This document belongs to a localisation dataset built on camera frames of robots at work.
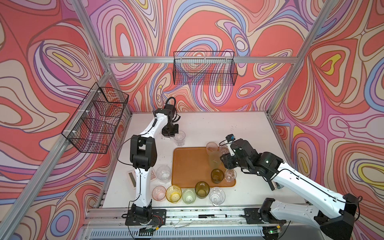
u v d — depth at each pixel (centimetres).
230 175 86
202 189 82
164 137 102
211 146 95
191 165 93
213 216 73
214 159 88
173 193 80
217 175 86
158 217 73
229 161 64
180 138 102
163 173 88
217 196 80
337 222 39
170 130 84
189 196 80
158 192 81
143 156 57
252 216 74
